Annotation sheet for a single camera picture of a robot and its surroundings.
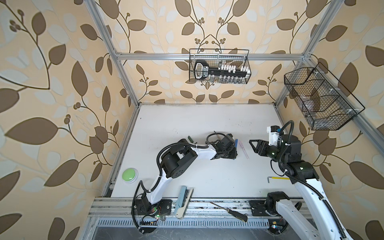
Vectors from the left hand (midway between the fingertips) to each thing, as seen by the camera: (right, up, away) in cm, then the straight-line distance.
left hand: (240, 153), depth 90 cm
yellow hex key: (+15, -12, -6) cm, 20 cm away
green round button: (-64, -11, -7) cm, 66 cm away
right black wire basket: (+37, +28, -18) cm, 50 cm away
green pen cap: (-32, +8, +11) cm, 35 cm away
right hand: (+3, +9, -16) cm, 19 cm away
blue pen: (-1, +5, +6) cm, 8 cm away
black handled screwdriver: (-7, -25, -18) cm, 32 cm away
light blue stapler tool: (-33, -20, -16) cm, 42 cm away
